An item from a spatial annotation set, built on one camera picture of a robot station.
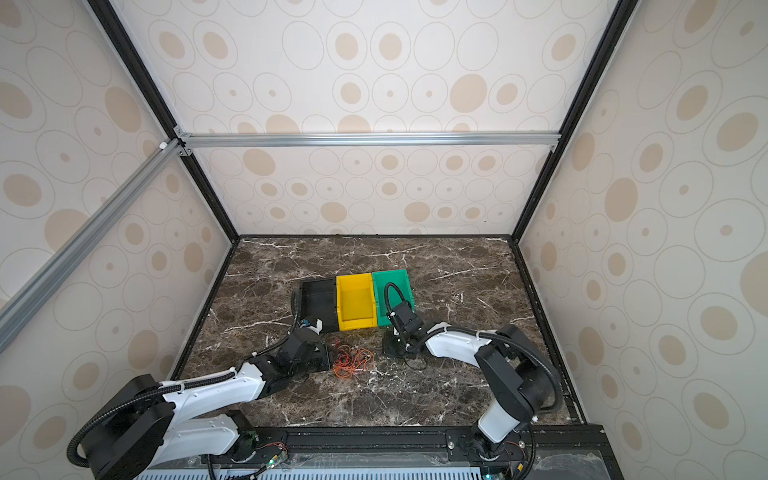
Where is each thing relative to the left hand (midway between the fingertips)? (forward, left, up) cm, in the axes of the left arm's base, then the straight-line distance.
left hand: (345, 349), depth 85 cm
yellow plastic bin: (+17, -2, -2) cm, 18 cm away
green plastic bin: (+23, -9, +1) cm, 25 cm away
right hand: (+2, -11, -4) cm, 12 cm away
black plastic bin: (+20, +12, -6) cm, 24 cm away
